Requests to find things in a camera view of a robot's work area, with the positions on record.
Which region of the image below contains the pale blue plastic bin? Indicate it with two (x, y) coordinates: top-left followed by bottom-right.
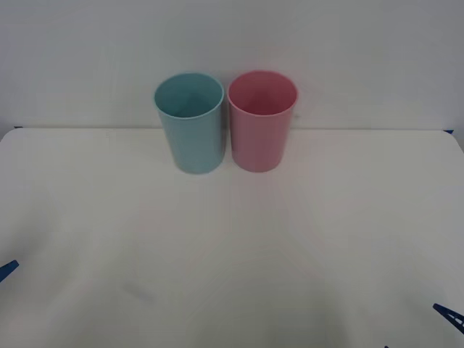
(153, 72), (225, 175)

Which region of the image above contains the pink plastic bin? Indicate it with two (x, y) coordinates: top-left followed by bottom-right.
(227, 70), (299, 173)

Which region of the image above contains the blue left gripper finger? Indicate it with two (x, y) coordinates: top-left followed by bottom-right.
(0, 259), (20, 284)

